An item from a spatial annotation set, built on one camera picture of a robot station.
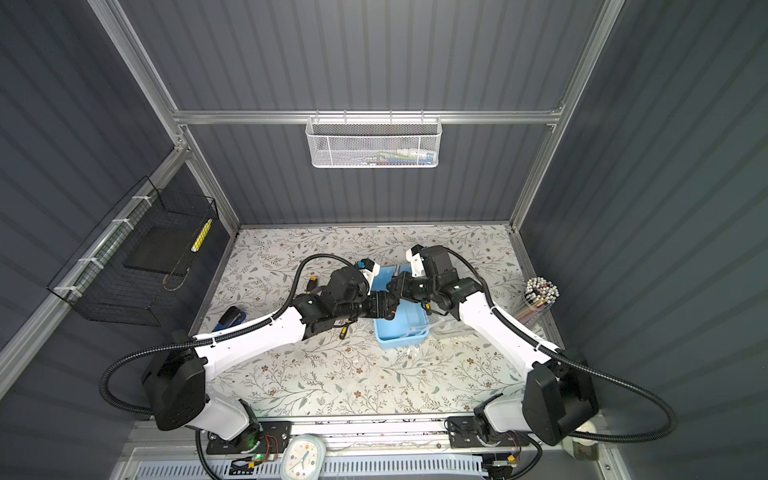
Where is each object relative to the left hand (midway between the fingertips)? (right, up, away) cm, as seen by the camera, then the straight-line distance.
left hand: (395, 300), depth 79 cm
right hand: (-1, +3, +1) cm, 3 cm away
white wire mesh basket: (-10, +59, +45) cm, 75 cm away
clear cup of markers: (+39, +2, 0) cm, 39 cm away
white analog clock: (-21, -36, -10) cm, 43 cm away
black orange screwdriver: (-16, -11, +13) cm, 23 cm away
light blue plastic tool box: (+4, -9, +6) cm, 11 cm away
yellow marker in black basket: (-53, +17, +2) cm, 56 cm away
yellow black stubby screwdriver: (-28, +2, +24) cm, 37 cm away
